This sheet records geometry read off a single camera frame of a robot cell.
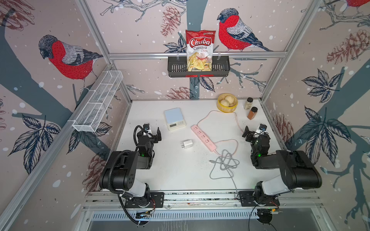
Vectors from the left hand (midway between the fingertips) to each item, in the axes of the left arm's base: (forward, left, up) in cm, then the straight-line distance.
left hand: (152, 125), depth 91 cm
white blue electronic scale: (+13, -12, -10) cm, 21 cm away
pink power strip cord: (-5, -47, -9) cm, 49 cm away
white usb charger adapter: (-9, -23, -7) cm, 26 cm away
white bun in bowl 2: (+30, -57, -6) cm, 64 cm away
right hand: (0, -65, -1) cm, 65 cm away
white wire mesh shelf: (-4, +27, +19) cm, 33 cm away
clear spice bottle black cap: (+24, -70, -5) cm, 74 cm away
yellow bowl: (+24, -58, -7) cm, 63 cm away
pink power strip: (-10, -38, -10) cm, 40 cm away
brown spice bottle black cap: (+14, -71, -5) cm, 72 cm away
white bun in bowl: (+25, -52, -5) cm, 58 cm away
